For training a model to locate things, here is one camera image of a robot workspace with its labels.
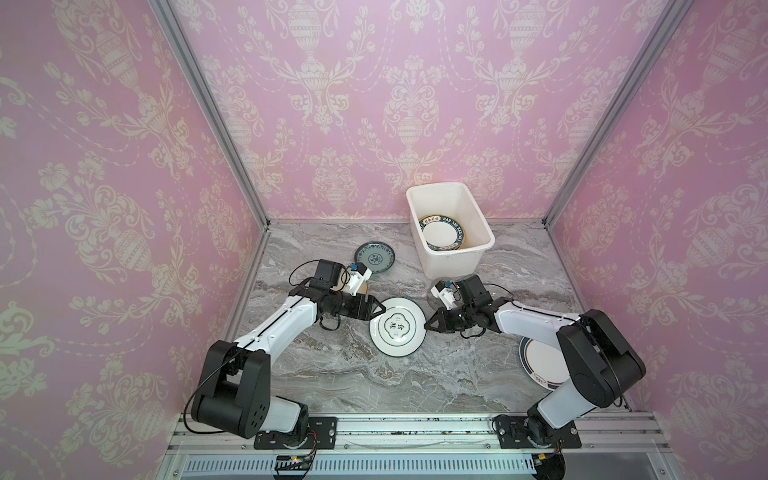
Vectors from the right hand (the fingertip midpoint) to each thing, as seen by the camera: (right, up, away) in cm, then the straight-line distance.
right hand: (427, 325), depth 87 cm
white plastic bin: (+13, +41, +25) cm, 50 cm away
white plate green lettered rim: (+9, +29, +28) cm, 41 cm away
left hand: (-15, +6, -4) cm, 16 cm away
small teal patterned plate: (-16, +20, +22) cm, 34 cm away
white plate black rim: (-8, -2, +2) cm, 8 cm away
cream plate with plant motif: (-22, +14, -14) cm, 30 cm away
